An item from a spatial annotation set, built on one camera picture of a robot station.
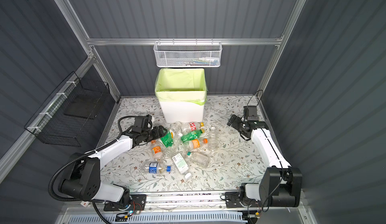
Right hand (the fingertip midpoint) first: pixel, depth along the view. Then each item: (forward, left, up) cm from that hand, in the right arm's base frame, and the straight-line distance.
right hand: (237, 125), depth 86 cm
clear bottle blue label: (-22, +46, -8) cm, 51 cm away
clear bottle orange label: (-5, +21, -14) cm, 25 cm away
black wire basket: (-5, +88, +16) cm, 89 cm away
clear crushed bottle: (-14, +22, -15) cm, 30 cm away
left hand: (-1, +44, -5) cm, 44 cm away
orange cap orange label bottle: (-12, +47, -9) cm, 49 cm away
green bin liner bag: (+30, +34, +5) cm, 45 cm away
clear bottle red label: (+5, +28, -9) cm, 30 cm away
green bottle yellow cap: (-2, +27, -9) cm, 28 cm away
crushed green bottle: (-7, +40, -3) cm, 41 cm away
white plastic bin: (+13, +38, -4) cm, 40 cm away
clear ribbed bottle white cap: (-3, +14, -12) cm, 19 cm away
